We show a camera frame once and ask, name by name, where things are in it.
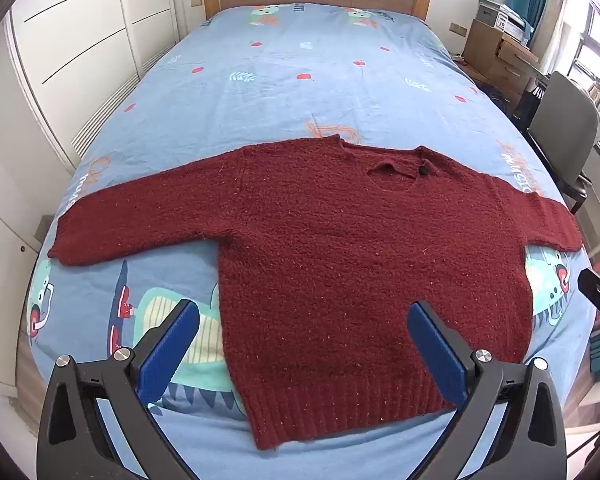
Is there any grey office chair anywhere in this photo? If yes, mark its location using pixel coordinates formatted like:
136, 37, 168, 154
524, 71, 600, 214

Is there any blue cartoon printed bed sheet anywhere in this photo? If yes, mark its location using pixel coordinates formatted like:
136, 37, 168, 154
27, 2, 599, 480

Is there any black bag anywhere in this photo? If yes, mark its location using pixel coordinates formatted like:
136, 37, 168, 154
516, 87, 547, 123

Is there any dark red knitted sweater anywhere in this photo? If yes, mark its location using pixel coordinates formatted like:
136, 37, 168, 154
47, 134, 584, 451

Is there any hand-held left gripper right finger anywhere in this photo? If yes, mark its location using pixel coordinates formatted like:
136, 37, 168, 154
407, 300, 569, 480

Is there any wooden desk with drawers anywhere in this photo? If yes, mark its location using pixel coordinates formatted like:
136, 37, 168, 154
464, 19, 548, 108

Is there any white printer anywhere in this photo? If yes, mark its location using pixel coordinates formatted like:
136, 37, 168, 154
476, 0, 534, 42

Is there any white wardrobe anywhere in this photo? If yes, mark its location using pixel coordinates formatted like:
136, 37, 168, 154
0, 0, 193, 171

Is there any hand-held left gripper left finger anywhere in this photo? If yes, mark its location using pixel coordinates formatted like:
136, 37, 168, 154
37, 299, 201, 480

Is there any white vent grille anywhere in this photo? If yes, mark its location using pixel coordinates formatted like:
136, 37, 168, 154
71, 72, 142, 159

